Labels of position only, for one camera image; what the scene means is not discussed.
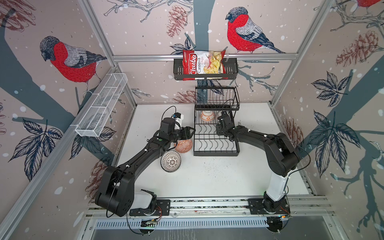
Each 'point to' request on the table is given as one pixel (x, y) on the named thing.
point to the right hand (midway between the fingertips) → (220, 129)
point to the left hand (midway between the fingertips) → (192, 130)
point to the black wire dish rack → (210, 102)
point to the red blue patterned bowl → (183, 146)
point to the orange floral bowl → (207, 115)
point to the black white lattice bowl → (170, 161)
